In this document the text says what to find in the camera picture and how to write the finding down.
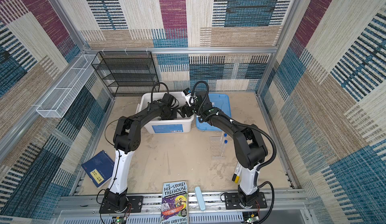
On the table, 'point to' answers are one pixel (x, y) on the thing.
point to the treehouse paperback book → (174, 208)
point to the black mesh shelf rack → (127, 73)
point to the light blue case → (200, 198)
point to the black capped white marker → (235, 172)
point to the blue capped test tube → (225, 142)
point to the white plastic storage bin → (159, 125)
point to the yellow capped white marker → (238, 172)
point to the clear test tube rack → (218, 146)
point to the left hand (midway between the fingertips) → (175, 114)
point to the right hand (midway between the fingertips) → (182, 107)
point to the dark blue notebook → (99, 168)
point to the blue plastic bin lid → (221, 101)
